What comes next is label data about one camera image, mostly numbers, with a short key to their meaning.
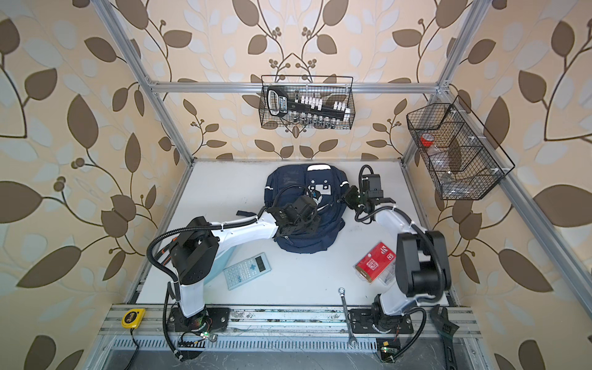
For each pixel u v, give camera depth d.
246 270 0.84
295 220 0.68
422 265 0.45
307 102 0.84
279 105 0.87
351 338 0.72
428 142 0.81
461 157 0.76
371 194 0.72
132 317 0.74
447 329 0.72
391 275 0.83
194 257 0.48
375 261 0.87
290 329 0.74
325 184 1.02
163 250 0.89
